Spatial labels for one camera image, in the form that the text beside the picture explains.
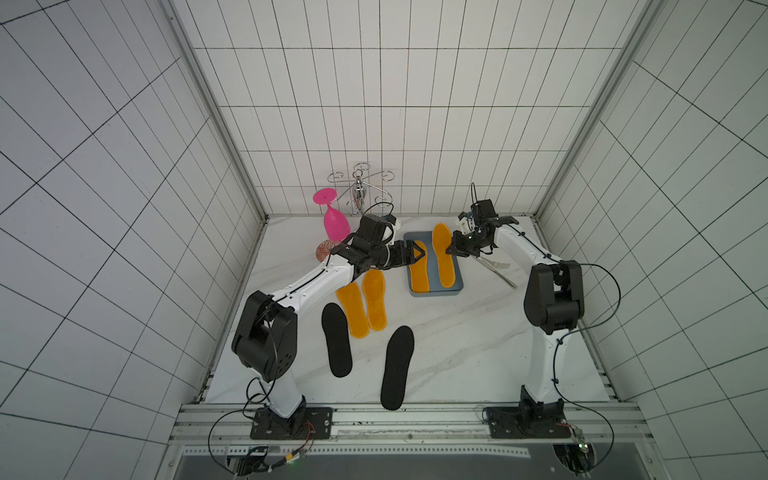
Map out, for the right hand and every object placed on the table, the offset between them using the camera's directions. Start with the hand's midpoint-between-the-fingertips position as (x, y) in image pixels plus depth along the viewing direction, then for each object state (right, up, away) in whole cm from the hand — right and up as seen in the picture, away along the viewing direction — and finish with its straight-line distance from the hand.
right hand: (437, 249), depth 98 cm
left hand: (-10, -3, -14) cm, 17 cm away
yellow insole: (+2, +3, +3) cm, 5 cm away
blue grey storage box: (0, -13, -1) cm, 13 cm away
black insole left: (-33, -24, -6) cm, 42 cm away
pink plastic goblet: (-33, +9, -4) cm, 35 cm away
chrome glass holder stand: (-24, +18, -6) cm, 31 cm away
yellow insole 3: (-21, -16, -1) cm, 27 cm away
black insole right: (-14, -33, -16) cm, 39 cm away
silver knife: (+22, -8, +6) cm, 24 cm away
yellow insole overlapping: (-6, -9, +3) cm, 11 cm away
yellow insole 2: (-29, -16, -2) cm, 33 cm away
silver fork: (+22, -6, +6) cm, 24 cm away
